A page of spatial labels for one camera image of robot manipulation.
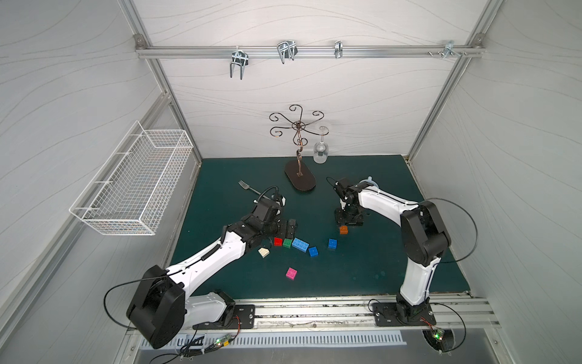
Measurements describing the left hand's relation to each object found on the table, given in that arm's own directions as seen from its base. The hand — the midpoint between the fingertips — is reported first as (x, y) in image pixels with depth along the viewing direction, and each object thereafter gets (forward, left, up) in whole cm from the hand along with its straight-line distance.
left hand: (288, 224), depth 82 cm
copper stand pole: (+34, -4, +18) cm, 39 cm away
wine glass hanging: (+31, -13, +9) cm, 35 cm away
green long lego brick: (-3, 0, -10) cm, 11 cm away
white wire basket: (-1, +48, +19) cm, 52 cm away
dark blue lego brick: (-3, -17, -10) cm, 20 cm away
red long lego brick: (-9, +3, +4) cm, 10 cm away
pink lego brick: (-14, -2, -11) cm, 18 cm away
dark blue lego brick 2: (-6, -10, -12) cm, 16 cm away
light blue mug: (+26, -37, -6) cm, 46 cm away
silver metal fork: (+26, +22, -11) cm, 36 cm away
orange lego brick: (+4, -23, -11) cm, 26 cm away
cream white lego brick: (-7, +9, -10) cm, 15 cm away
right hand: (+6, -23, -9) cm, 25 cm away
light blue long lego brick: (-3, -5, -11) cm, 12 cm away
